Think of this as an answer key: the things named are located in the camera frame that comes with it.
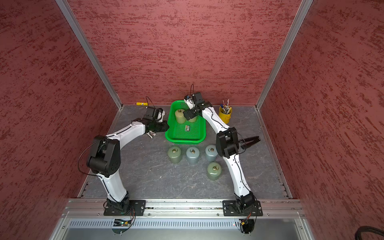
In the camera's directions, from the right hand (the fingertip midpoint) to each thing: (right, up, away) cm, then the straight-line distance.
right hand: (191, 112), depth 103 cm
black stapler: (+37, -20, -8) cm, 43 cm away
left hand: (-16, -11, -8) cm, 21 cm away
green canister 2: (+13, -33, -24) cm, 43 cm away
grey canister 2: (+12, -24, -18) cm, 32 cm away
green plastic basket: (-4, -14, +3) cm, 15 cm away
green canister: (-10, -25, -18) cm, 33 cm away
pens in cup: (+23, +3, -6) cm, 24 cm away
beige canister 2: (+1, -5, -9) cm, 10 cm away
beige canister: (-8, -3, 0) cm, 9 cm away
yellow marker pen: (-44, +9, +19) cm, 48 cm away
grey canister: (+1, -25, -18) cm, 31 cm away
